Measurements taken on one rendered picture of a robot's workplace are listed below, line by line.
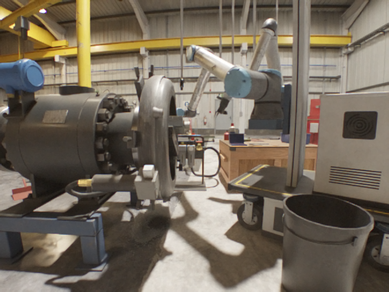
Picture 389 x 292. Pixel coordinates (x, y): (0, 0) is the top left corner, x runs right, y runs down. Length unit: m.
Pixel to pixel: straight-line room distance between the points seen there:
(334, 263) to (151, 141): 0.82
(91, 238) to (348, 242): 1.05
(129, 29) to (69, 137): 13.53
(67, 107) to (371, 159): 1.50
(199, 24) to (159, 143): 12.67
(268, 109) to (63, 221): 1.18
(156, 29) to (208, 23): 3.29
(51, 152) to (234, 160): 1.47
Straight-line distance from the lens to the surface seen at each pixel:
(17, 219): 1.25
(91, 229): 1.04
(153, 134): 0.82
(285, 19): 14.05
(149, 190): 0.81
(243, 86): 0.96
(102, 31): 15.28
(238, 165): 1.92
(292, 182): 1.25
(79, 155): 1.08
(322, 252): 0.82
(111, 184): 0.86
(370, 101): 1.10
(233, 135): 2.06
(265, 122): 1.07
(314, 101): 4.75
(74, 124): 1.09
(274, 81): 1.11
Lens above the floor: 0.70
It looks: 7 degrees down
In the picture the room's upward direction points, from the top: straight up
